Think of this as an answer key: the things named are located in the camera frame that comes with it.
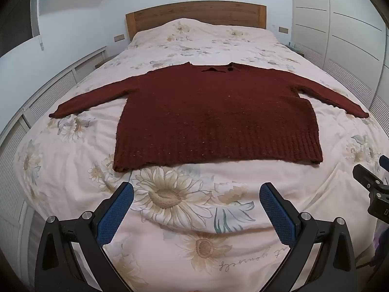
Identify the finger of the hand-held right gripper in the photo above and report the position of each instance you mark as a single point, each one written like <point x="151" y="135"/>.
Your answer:
<point x="384" y="160"/>
<point x="364" y="176"/>

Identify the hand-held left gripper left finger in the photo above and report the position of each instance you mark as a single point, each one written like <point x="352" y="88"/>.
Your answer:
<point x="114" y="213"/>

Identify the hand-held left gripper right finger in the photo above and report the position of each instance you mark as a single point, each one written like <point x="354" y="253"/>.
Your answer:
<point x="278" y="213"/>

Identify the dark red knit sweater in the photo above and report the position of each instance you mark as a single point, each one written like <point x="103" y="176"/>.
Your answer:
<point x="212" y="115"/>

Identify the floral print duvet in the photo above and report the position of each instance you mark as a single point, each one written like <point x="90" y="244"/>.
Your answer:
<point x="182" y="219"/>

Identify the white wardrobe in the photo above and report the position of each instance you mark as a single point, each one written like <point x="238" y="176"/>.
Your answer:
<point x="340" y="21"/>

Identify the wooden headboard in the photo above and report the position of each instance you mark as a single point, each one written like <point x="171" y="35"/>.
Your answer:
<point x="197" y="13"/>

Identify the dark window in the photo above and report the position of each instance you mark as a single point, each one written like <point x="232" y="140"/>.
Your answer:
<point x="16" y="15"/>

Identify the beige wall switch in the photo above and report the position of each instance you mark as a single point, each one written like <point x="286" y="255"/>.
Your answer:
<point x="283" y="29"/>
<point x="119" y="37"/>

